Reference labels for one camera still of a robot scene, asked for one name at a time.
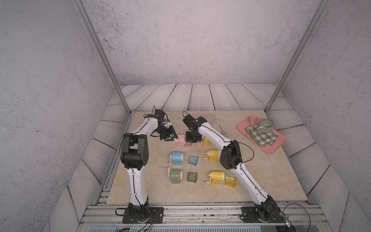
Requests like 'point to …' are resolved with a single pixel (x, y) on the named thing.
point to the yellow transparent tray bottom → (230, 182)
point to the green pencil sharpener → (175, 175)
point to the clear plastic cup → (210, 118)
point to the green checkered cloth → (263, 139)
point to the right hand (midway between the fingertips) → (189, 142)
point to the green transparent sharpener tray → (192, 177)
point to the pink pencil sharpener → (180, 141)
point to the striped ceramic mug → (266, 125)
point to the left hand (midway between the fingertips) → (178, 137)
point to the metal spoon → (223, 132)
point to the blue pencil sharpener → (177, 158)
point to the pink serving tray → (251, 121)
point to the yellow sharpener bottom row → (216, 177)
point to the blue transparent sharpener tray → (192, 160)
